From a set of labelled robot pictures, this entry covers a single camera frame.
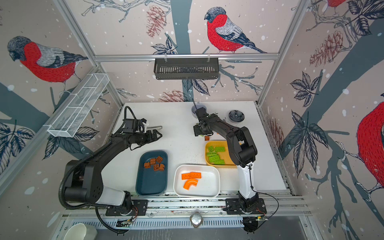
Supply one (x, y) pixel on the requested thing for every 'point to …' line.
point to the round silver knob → (196, 219)
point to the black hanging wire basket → (186, 68)
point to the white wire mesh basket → (71, 117)
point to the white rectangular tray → (208, 187)
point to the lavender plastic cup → (198, 106)
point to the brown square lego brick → (162, 167)
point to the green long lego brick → (220, 161)
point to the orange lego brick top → (195, 175)
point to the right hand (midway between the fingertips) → (199, 133)
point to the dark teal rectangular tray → (152, 173)
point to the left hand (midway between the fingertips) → (155, 136)
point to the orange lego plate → (186, 176)
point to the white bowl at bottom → (77, 231)
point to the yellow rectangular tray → (223, 155)
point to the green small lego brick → (211, 148)
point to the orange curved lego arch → (189, 182)
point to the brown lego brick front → (159, 159)
